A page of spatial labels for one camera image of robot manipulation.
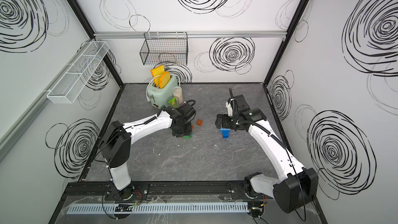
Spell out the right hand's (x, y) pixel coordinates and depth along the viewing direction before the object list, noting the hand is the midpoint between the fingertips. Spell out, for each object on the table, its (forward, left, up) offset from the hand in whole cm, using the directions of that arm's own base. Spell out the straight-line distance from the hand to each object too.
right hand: (224, 123), depth 77 cm
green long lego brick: (-1, +19, -13) cm, 23 cm away
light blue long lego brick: (+4, -3, -17) cm, 18 cm away
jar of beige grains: (+30, +29, -9) cm, 43 cm away
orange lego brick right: (+10, +13, -16) cm, 23 cm away
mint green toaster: (+21, +40, -5) cm, 45 cm away
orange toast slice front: (+28, +35, +3) cm, 45 cm away
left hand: (-1, +19, -12) cm, 22 cm away
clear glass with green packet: (+23, +31, -12) cm, 41 cm away
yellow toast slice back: (+34, +42, +3) cm, 54 cm away
